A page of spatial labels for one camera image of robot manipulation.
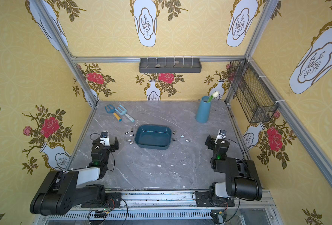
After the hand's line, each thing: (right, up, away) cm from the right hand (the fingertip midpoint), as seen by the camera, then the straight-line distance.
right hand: (213, 136), depth 92 cm
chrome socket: (-57, 0, +8) cm, 58 cm away
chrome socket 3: (-57, -3, +4) cm, 57 cm away
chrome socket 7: (-26, -3, +4) cm, 27 cm away
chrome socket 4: (-57, +3, +11) cm, 58 cm away
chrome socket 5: (-20, -1, +5) cm, 21 cm away
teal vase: (-5, +17, +6) cm, 19 cm away
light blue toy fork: (-67, +17, +21) cm, 72 cm away
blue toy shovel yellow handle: (-78, +19, +25) cm, 84 cm away
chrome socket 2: (-55, -5, +3) cm, 55 cm away
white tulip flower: (-2, +27, -8) cm, 28 cm away
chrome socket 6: (-17, -3, +3) cm, 17 cm away
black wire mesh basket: (+18, +22, -17) cm, 33 cm away
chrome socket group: (-60, +1, +8) cm, 60 cm away
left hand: (-69, 0, -3) cm, 69 cm away
